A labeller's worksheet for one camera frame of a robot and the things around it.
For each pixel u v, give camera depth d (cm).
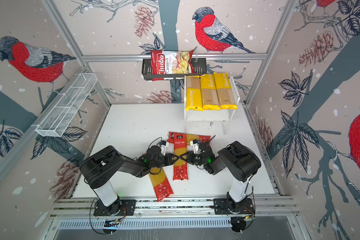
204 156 75
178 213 73
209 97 76
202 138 98
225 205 73
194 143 88
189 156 84
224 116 93
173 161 84
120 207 72
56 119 72
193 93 77
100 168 48
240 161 50
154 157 73
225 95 77
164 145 85
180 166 85
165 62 87
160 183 80
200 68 95
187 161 83
